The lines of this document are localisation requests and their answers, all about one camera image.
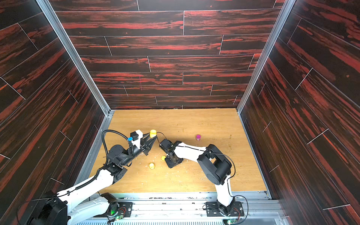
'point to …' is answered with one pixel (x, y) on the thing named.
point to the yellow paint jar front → (153, 133)
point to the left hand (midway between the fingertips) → (154, 135)
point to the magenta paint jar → (198, 137)
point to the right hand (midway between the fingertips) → (175, 161)
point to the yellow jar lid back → (163, 157)
